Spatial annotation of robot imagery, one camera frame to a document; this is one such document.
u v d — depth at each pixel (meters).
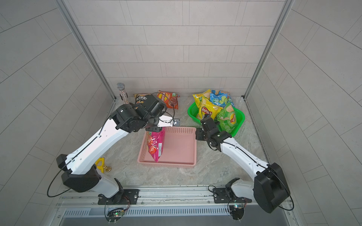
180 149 0.94
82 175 0.40
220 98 0.96
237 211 0.68
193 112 1.01
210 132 0.61
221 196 0.71
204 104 0.91
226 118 0.86
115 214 0.65
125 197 0.69
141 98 1.05
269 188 0.39
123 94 0.92
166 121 0.55
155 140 0.64
